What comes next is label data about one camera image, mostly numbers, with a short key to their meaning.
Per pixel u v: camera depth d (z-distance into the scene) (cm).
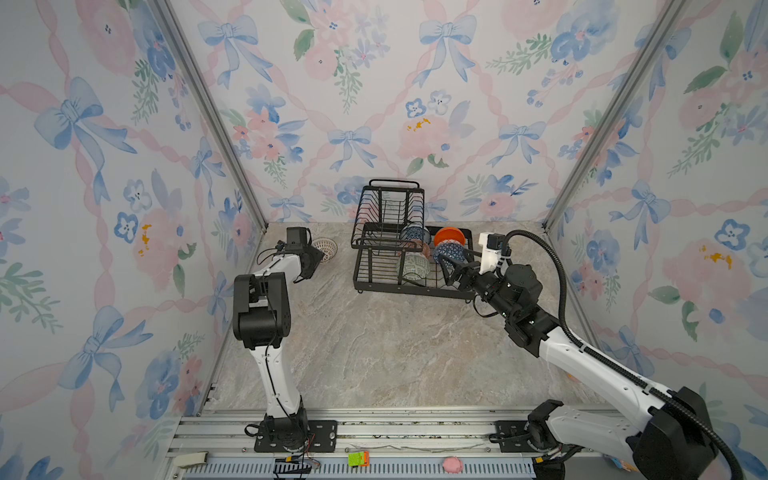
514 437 73
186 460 69
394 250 87
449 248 106
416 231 112
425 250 104
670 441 38
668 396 42
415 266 104
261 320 56
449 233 104
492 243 63
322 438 74
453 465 69
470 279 65
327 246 110
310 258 90
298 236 82
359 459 69
